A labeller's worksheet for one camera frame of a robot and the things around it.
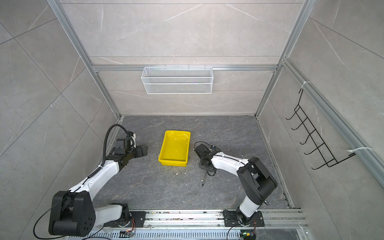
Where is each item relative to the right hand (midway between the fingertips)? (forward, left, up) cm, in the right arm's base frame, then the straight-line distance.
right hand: (205, 164), depth 92 cm
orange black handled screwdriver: (-12, +2, +1) cm, 13 cm away
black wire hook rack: (-8, -49, +30) cm, 58 cm away
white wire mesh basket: (+49, +18, +30) cm, 60 cm away
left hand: (+8, +40, +12) cm, 43 cm away
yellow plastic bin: (+11, +20, +2) cm, 23 cm away
